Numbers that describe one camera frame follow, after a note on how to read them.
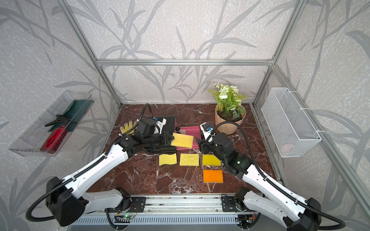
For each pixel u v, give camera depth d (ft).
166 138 2.16
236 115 3.07
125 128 3.45
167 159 2.91
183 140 2.52
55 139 1.90
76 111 2.22
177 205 2.47
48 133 2.11
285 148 2.33
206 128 1.94
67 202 1.21
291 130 2.03
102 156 1.55
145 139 1.89
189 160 2.91
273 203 1.74
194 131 3.33
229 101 2.77
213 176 2.72
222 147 1.67
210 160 2.91
